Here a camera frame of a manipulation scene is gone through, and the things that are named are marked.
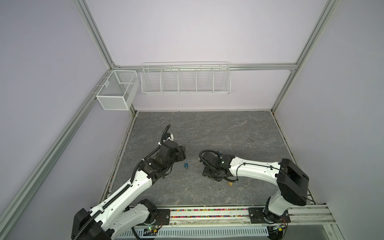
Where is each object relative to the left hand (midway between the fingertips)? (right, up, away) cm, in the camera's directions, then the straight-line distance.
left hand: (181, 151), depth 78 cm
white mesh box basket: (-46, +38, +23) cm, 64 cm away
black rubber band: (+47, +3, +27) cm, 54 cm away
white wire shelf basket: (+1, +46, +21) cm, 50 cm away
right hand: (+13, -15, +5) cm, 20 cm away
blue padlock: (+2, -11, +13) cm, 17 cm away
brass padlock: (+28, -20, +6) cm, 35 cm away
